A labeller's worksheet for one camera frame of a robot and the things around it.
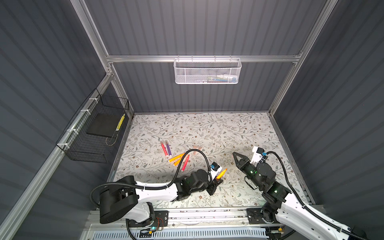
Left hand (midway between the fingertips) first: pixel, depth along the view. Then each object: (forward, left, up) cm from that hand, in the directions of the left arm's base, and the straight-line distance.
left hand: (222, 180), depth 75 cm
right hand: (+9, -6, +9) cm, 14 cm away
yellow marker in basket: (+28, +52, +16) cm, 61 cm away
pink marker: (+13, +20, -11) cm, 26 cm away
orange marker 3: (0, +2, +4) cm, 5 cm away
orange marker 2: (+17, +24, -11) cm, 31 cm away
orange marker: (+21, +24, -11) cm, 33 cm away
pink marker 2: (+27, +33, -10) cm, 44 cm away
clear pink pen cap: (+26, +10, -10) cm, 30 cm away
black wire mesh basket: (+19, +64, +17) cm, 69 cm away
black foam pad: (+24, +58, +19) cm, 66 cm away
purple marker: (+27, +30, -10) cm, 42 cm away
